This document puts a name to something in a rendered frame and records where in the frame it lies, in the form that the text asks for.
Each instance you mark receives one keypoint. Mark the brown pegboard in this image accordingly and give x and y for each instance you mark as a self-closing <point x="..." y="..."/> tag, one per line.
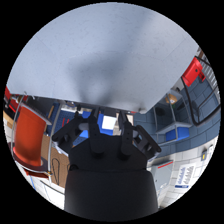
<point x="59" y="161"/>

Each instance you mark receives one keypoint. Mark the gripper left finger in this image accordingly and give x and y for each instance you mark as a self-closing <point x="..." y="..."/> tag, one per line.
<point x="93" y="133"/>

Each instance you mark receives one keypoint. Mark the grey electrical cabinet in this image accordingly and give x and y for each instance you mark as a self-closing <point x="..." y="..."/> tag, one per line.
<point x="162" y="175"/>

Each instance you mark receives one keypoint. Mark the black belt loop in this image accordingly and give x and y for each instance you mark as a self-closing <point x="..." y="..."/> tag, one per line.
<point x="53" y="168"/>

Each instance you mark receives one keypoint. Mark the white wall outlet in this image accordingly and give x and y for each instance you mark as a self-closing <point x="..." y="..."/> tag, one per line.
<point x="211" y="149"/>

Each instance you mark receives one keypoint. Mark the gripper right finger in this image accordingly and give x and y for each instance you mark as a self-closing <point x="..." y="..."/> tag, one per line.
<point x="127" y="140"/>

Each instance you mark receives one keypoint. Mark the grey yellow wall switch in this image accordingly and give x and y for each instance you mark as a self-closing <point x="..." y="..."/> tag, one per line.
<point x="203" y="156"/>

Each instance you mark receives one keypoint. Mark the brown cardboard box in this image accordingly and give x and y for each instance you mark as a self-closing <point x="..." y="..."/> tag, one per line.
<point x="170" y="99"/>

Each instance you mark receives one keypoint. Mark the white cube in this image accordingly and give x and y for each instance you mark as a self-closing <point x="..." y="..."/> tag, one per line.
<point x="109" y="122"/>

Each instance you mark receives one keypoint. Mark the grey metal shelf unit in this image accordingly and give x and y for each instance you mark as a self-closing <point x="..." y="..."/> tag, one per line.
<point x="173" y="125"/>

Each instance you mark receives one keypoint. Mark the red snowblower body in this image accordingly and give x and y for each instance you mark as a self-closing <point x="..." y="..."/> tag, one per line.
<point x="7" y="94"/>

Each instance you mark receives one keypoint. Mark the white blue wall poster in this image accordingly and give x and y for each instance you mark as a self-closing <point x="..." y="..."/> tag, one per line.
<point x="185" y="175"/>

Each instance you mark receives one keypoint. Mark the blue storage bin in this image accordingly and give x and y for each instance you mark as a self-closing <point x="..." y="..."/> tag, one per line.
<point x="180" y="133"/>

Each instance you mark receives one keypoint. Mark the blue pegboard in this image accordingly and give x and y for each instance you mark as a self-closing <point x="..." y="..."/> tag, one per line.
<point x="57" y="121"/>

